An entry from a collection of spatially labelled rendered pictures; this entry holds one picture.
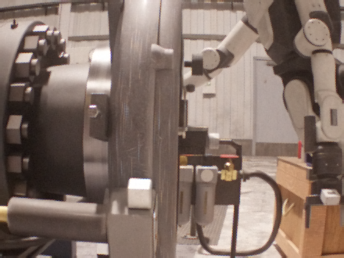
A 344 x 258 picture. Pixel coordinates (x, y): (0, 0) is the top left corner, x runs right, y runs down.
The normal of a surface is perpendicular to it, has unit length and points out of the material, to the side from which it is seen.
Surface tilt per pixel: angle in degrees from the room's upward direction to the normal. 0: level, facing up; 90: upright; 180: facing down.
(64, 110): 74
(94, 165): 108
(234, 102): 90
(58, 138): 96
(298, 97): 90
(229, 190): 90
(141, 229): 113
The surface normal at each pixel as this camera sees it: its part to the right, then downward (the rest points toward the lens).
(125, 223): -0.04, 0.40
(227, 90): -0.14, 0.02
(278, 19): -0.63, 0.11
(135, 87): -0.01, -0.19
